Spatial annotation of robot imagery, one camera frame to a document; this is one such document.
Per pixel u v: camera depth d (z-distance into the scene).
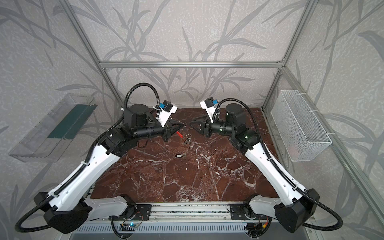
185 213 0.75
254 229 0.74
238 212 0.73
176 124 0.55
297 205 0.37
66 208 0.38
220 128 0.55
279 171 0.42
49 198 0.37
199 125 0.57
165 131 0.53
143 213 0.73
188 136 0.65
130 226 0.71
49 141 0.63
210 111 0.55
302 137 0.60
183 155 0.94
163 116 0.53
